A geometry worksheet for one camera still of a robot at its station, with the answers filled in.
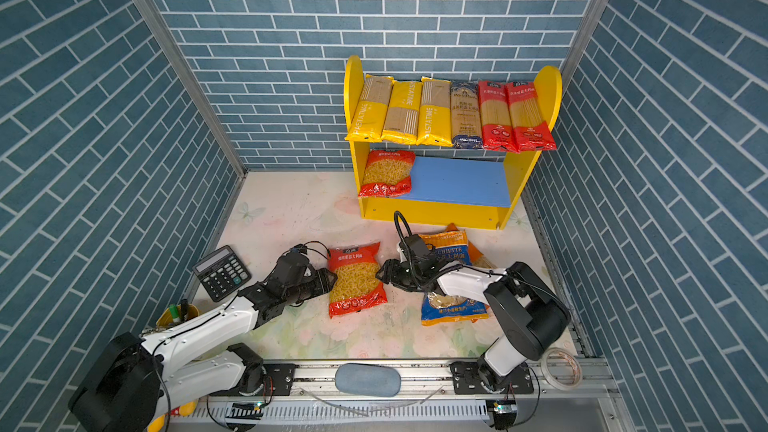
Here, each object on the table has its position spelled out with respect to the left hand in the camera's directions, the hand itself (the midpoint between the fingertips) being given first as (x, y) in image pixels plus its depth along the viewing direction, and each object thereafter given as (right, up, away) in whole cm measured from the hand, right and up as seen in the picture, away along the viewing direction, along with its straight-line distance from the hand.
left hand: (334, 279), depth 86 cm
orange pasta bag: (+43, +5, +6) cm, 44 cm away
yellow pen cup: (-39, -6, -13) cm, 41 cm away
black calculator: (-36, 0, +5) cm, 36 cm away
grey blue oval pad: (+11, -21, -14) cm, 27 cm away
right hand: (+13, +1, +2) cm, 13 cm away
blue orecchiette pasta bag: (+34, +9, +2) cm, 35 cm away
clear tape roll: (+58, -22, -12) cm, 63 cm away
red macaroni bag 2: (+7, -3, 0) cm, 7 cm away
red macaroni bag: (+15, +31, +10) cm, 36 cm away
